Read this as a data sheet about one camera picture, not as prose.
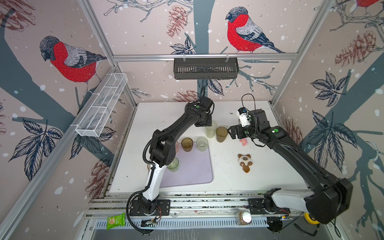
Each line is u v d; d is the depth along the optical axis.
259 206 0.73
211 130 0.93
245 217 0.62
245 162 0.86
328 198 0.37
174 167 0.83
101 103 0.79
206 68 1.04
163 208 0.73
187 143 0.94
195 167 0.88
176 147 0.73
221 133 0.91
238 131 0.68
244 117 0.69
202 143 0.95
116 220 0.70
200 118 0.68
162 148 0.54
